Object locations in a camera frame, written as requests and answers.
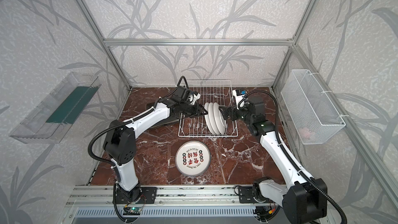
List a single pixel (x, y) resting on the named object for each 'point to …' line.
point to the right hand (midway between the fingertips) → (227, 100)
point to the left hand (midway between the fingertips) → (207, 109)
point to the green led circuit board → (136, 211)
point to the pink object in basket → (305, 131)
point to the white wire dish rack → (220, 92)
